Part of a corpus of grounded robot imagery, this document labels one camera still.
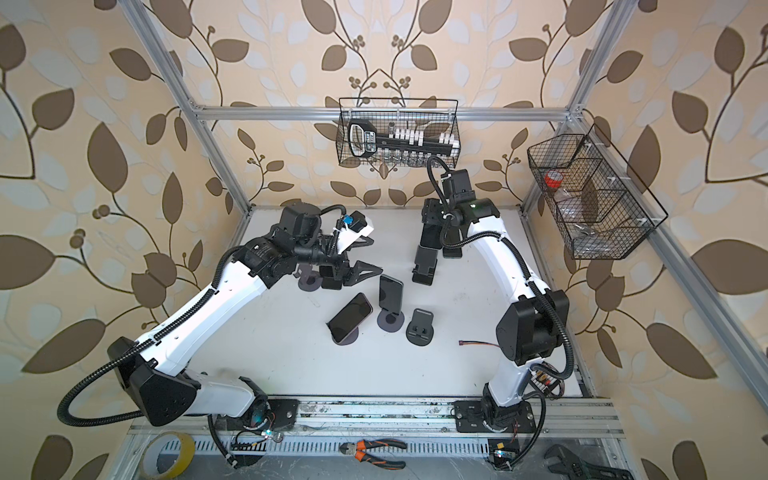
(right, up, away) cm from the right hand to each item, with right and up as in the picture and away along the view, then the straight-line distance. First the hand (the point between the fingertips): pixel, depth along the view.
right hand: (435, 212), depth 85 cm
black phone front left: (-25, -31, -2) cm, 40 cm away
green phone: (+9, -13, +22) cm, 27 cm away
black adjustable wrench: (+31, -60, -19) cm, 70 cm away
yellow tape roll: (-67, -56, -19) cm, 89 cm away
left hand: (-17, -10, -18) cm, 27 cm away
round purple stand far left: (-40, -22, +14) cm, 48 cm away
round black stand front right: (-4, -34, -1) cm, 34 cm away
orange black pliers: (-20, -57, -16) cm, 63 cm away
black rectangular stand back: (-2, -17, +11) cm, 20 cm away
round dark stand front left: (-25, -36, -4) cm, 44 cm away
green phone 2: (-13, -23, -5) cm, 27 cm away
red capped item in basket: (+35, +10, +1) cm, 36 cm away
